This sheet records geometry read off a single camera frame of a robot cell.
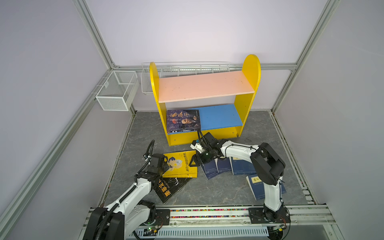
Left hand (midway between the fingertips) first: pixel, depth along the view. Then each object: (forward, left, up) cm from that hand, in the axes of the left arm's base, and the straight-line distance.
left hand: (165, 166), depth 88 cm
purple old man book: (+23, -12, +14) cm, 29 cm away
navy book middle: (-2, -35, +1) cm, 35 cm away
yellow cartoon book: (+1, -8, 0) cm, 8 cm away
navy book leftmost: (-4, -26, 0) cm, 26 cm away
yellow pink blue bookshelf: (+52, -44, +4) cm, 68 cm away
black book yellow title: (-12, -1, -2) cm, 12 cm away
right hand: (-1, -17, 0) cm, 17 cm away
